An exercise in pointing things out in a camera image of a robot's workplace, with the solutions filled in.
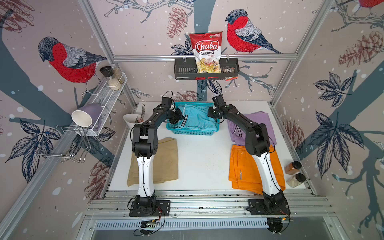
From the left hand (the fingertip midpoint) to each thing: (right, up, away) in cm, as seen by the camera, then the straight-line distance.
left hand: (186, 113), depth 102 cm
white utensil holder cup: (-36, -4, -5) cm, 37 cm away
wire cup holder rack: (-46, -12, -44) cm, 65 cm away
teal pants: (+7, -3, +2) cm, 8 cm away
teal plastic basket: (-8, +8, +8) cm, 13 cm away
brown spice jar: (+59, -30, -24) cm, 70 cm away
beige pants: (-11, -32, -17) cm, 37 cm away
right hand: (+15, +1, +3) cm, 16 cm away
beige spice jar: (+58, -35, -28) cm, 73 cm away
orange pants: (+35, -34, -19) cm, 52 cm away
